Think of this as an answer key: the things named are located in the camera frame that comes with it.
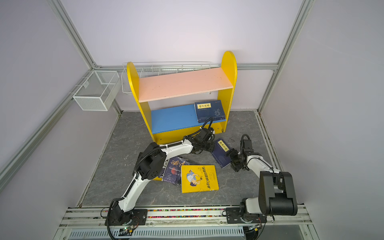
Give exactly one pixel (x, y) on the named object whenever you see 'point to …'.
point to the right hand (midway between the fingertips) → (228, 159)
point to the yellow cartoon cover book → (199, 178)
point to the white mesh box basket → (99, 91)
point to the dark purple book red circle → (172, 170)
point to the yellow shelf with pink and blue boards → (177, 123)
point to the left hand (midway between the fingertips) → (215, 148)
